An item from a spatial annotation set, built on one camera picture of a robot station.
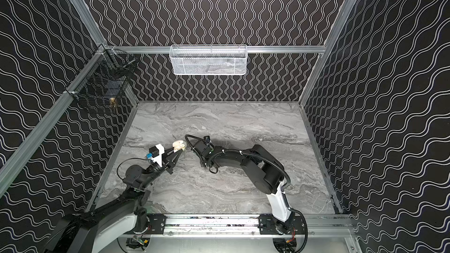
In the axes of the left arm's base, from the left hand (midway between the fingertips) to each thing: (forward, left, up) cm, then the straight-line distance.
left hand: (183, 150), depth 74 cm
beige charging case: (+2, +3, 0) cm, 3 cm away
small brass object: (+21, +37, +9) cm, 43 cm away
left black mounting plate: (-24, +11, -20) cm, 33 cm away
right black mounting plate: (-23, -36, -21) cm, 47 cm away
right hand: (+8, -9, -22) cm, 25 cm away
